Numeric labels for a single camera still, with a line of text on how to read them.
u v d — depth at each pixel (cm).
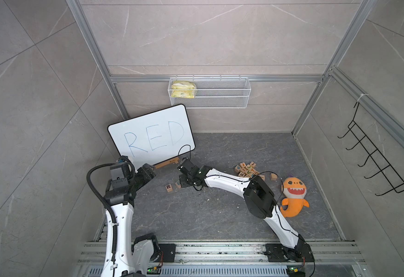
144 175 66
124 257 40
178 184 82
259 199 54
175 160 100
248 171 98
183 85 87
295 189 84
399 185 58
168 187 91
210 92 101
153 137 92
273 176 96
